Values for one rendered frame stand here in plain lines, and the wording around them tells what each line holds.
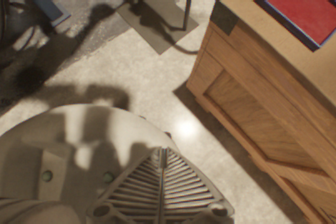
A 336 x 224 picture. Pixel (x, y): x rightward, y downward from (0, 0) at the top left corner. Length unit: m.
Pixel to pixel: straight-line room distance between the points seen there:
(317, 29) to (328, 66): 0.07
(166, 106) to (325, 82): 0.54
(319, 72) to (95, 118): 0.43
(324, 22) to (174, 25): 0.68
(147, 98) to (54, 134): 0.43
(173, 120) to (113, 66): 0.43
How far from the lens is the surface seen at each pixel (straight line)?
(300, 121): 0.38
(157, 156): 0.17
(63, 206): 0.23
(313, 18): 0.36
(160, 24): 0.90
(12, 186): 0.49
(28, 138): 0.44
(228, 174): 0.74
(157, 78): 0.72
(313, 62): 0.32
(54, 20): 1.16
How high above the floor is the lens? 0.65
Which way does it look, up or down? 80 degrees down
